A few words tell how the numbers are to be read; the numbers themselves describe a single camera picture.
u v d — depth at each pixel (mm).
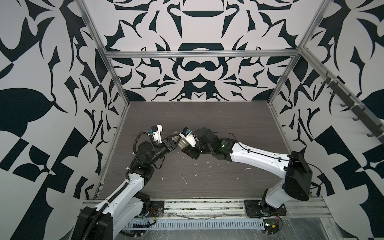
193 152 673
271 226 712
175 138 741
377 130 503
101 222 396
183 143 743
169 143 672
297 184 417
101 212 419
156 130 702
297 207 760
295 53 921
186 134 660
